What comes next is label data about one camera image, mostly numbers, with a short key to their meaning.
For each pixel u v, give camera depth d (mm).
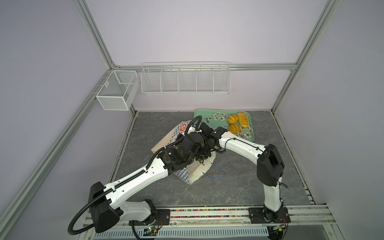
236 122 1117
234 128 1050
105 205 383
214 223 738
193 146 515
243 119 1119
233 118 1111
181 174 741
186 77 971
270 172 494
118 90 1021
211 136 638
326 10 713
